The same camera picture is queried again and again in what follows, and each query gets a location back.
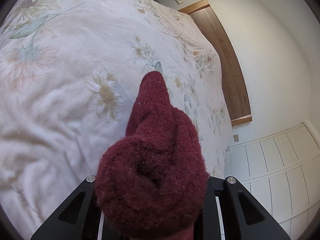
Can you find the white wardrobe with panel doors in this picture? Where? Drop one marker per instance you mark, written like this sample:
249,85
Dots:
282,172

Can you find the wooden bed headboard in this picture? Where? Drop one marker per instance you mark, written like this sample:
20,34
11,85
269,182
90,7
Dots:
233,83

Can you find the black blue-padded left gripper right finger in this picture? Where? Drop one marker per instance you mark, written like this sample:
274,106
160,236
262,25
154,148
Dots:
230,211

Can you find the floral pink bed duvet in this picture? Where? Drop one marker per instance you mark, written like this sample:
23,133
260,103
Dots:
70,73

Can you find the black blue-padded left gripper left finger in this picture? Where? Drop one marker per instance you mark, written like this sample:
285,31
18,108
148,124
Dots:
77,217

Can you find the dark red knitted sweater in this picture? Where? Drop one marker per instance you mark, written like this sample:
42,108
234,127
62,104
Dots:
151,184

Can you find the right wall switch plate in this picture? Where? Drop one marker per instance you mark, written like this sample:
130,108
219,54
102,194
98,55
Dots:
236,138

